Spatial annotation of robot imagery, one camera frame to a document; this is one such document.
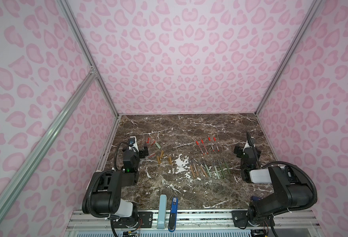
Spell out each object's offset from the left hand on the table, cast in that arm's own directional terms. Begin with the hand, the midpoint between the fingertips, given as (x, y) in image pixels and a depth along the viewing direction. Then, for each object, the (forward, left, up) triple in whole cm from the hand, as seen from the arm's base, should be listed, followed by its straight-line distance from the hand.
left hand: (139, 141), depth 91 cm
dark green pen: (-14, -51, -11) cm, 54 cm away
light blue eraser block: (-39, -16, -8) cm, 43 cm away
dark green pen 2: (-12, -54, -10) cm, 56 cm away
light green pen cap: (+4, -10, -10) cm, 15 cm away
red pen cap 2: (+7, -7, -11) cm, 15 cm away
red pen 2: (+7, -41, -11) cm, 43 cm away
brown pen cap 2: (-7, -19, -11) cm, 23 cm away
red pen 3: (+9, -46, -11) cm, 48 cm away
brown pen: (-14, -33, -11) cm, 37 cm away
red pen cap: (+8, -3, -11) cm, 14 cm away
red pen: (+6, -37, -12) cm, 40 cm away
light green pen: (-14, -42, -11) cm, 46 cm away
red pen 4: (+9, -50, -11) cm, 52 cm away
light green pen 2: (-14, -47, -11) cm, 50 cm away
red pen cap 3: (-4, -6, -11) cm, 13 cm away
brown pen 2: (-14, -39, -11) cm, 43 cm away
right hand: (0, -67, -2) cm, 67 cm away
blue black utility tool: (-40, -21, -11) cm, 47 cm away
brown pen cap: (-2, -13, -11) cm, 17 cm away
